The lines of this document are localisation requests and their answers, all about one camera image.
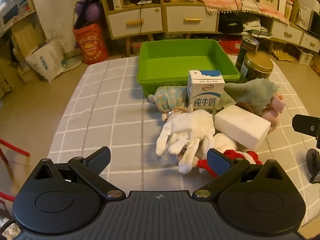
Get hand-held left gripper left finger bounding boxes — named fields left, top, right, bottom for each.
left=34, top=147, right=126, bottom=200

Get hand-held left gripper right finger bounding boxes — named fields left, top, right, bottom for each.
left=192, top=148, right=286, bottom=200

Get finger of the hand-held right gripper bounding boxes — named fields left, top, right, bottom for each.
left=292, top=114, right=320, bottom=138

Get red and white plush toy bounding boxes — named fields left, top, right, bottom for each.
left=197, top=132, right=263, bottom=178

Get pink knitted soft toy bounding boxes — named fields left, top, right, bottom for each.
left=260, top=107, right=280, bottom=132

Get white foam block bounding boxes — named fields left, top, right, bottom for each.
left=214, top=104, right=272, bottom=149

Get white cotton glove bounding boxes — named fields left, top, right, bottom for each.
left=155, top=109, right=215, bottom=175

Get green fleece towel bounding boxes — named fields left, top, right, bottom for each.
left=217, top=78, right=280, bottom=113

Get blue-haired rag doll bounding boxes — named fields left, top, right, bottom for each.
left=148, top=85, right=194, bottom=122

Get green plastic bin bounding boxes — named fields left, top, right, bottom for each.
left=136, top=39, right=241, bottom=98

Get grey checked tablecloth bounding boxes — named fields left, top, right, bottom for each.
left=47, top=55, right=320, bottom=240

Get brown wooden disc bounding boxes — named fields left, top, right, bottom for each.
left=236, top=102, right=254, bottom=113

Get white and blue milk carton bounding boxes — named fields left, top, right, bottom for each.
left=187, top=70, right=225, bottom=112

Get jar with gold lid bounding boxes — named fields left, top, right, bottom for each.
left=240, top=52, right=274, bottom=83

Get tray of eggs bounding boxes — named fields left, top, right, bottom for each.
left=272, top=49, right=294, bottom=62

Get dark tin can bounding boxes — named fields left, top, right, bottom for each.
left=235, top=35, right=260, bottom=72

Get low curved wooden sideboard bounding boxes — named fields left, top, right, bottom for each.
left=217, top=5, right=320, bottom=53

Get microwave oven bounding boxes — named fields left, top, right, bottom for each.
left=307, top=11, right=320, bottom=34

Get white printed sack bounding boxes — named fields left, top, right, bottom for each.
left=25, top=40, right=67, bottom=83

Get orange printed bag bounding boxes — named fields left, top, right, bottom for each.
left=72, top=23, right=110, bottom=65

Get white carton box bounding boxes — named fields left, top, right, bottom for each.
left=297, top=0, right=320, bottom=13

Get black box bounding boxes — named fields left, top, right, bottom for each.
left=219, top=12, right=244, bottom=33

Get cardboard box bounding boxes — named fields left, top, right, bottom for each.
left=11, top=22, right=45, bottom=55

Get wooden shelf cabinet white drawers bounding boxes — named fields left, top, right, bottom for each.
left=97, top=0, right=220, bottom=40

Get pink fringed cloth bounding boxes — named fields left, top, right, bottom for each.
left=195, top=0, right=289, bottom=25

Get purple plush toy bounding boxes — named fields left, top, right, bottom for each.
left=74, top=0, right=103, bottom=29

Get red chair frame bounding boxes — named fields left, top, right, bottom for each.
left=0, top=138, right=30, bottom=203

